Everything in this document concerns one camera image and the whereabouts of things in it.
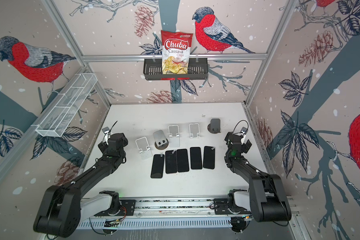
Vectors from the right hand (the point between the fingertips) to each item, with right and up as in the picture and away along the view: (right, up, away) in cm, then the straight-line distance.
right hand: (238, 137), depth 88 cm
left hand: (-75, +1, -3) cm, 75 cm away
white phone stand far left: (-58, -5, 0) cm, 58 cm away
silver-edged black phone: (-34, -16, +3) cm, 37 cm away
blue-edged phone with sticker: (-49, -18, +1) cm, 52 cm away
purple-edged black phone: (-41, -14, +3) cm, 44 cm away
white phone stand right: (-26, +4, +8) cm, 28 cm away
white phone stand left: (-39, -1, +10) cm, 41 cm away
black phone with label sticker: (-17, -13, +3) cm, 22 cm away
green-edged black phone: (-25, -13, +3) cm, 29 cm away
